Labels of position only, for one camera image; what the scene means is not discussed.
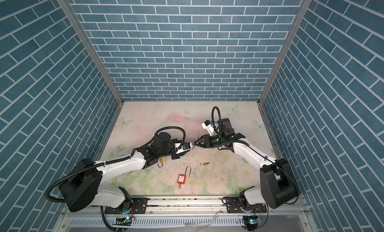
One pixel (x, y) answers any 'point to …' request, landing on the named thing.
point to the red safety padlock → (181, 178)
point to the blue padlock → (184, 146)
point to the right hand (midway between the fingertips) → (196, 142)
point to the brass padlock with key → (162, 159)
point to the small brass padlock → (205, 164)
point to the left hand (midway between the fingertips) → (187, 145)
